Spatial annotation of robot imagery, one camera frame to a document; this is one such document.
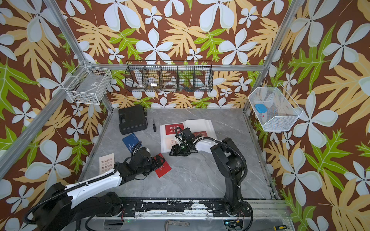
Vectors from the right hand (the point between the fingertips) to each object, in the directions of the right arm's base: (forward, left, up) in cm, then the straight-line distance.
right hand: (172, 154), depth 92 cm
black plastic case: (+28, +32, +3) cm, 43 cm away
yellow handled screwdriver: (-39, -55, -2) cm, 67 cm away
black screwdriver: (+25, +16, -2) cm, 30 cm away
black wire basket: (+43, +2, +30) cm, 53 cm away
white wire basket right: (+17, -62, +24) cm, 69 cm away
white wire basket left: (+29, +50, +33) cm, 67 cm away
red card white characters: (+21, +2, -2) cm, 21 cm away
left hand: (-7, +5, +5) cm, 10 cm away
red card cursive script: (-9, +5, -2) cm, 11 cm away
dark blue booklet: (+13, +32, -4) cm, 35 cm away
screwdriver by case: (+35, +23, 0) cm, 42 cm away
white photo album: (+23, -20, -2) cm, 30 cm away
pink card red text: (+11, +2, -3) cm, 12 cm away
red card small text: (+16, -21, 0) cm, 26 cm away
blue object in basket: (+19, -55, +22) cm, 63 cm away
